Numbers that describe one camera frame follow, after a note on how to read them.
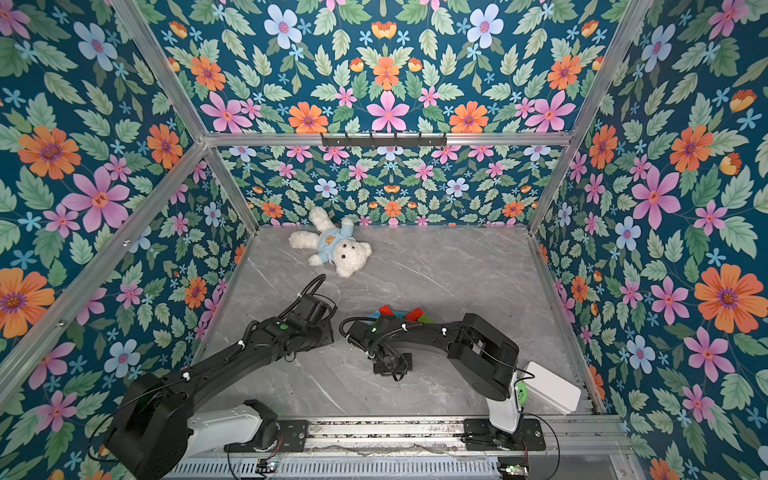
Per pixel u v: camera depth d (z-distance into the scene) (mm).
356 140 929
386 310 946
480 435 741
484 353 499
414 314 912
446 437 750
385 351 610
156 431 401
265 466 717
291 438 734
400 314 949
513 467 705
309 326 653
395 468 766
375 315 926
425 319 932
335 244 1023
